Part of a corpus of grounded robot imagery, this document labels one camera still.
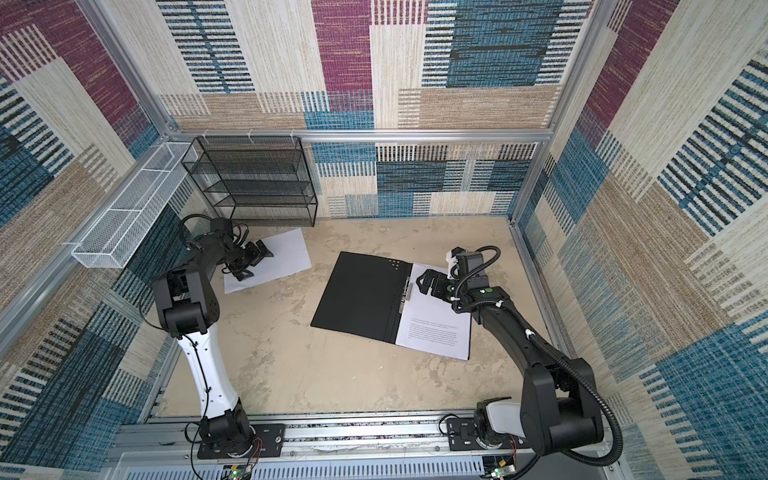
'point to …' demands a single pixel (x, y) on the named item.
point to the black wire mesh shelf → (256, 179)
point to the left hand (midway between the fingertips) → (265, 258)
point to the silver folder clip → (408, 290)
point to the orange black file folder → (363, 297)
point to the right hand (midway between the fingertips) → (429, 288)
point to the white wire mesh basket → (111, 239)
